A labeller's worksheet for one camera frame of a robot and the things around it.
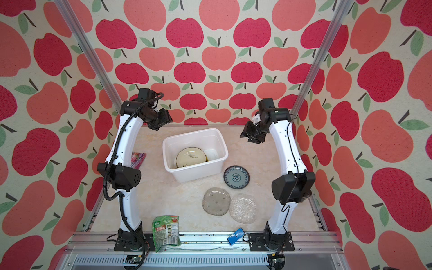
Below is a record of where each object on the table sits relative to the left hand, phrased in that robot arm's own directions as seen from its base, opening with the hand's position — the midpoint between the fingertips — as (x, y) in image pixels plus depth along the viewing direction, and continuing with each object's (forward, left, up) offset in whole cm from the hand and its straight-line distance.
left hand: (171, 123), depth 84 cm
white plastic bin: (+3, -20, -18) cm, 28 cm away
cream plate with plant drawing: (-4, -7, -23) cm, 25 cm away
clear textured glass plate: (-33, -37, -28) cm, 57 cm away
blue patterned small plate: (-16, -35, -28) cm, 47 cm away
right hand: (-10, -37, -2) cm, 38 cm away
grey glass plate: (-29, -23, -28) cm, 47 cm away
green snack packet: (-44, 0, -27) cm, 52 cm away
